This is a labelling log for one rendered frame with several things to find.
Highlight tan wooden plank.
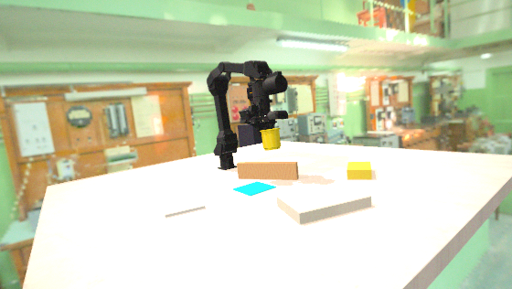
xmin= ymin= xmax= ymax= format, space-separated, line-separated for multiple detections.
xmin=237 ymin=162 xmax=299 ymax=180

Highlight yellow rectangular block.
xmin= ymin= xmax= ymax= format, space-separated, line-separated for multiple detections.
xmin=347 ymin=162 xmax=372 ymax=180

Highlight yellow translucent cup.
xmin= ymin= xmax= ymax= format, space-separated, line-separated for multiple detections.
xmin=260 ymin=128 xmax=281 ymax=151

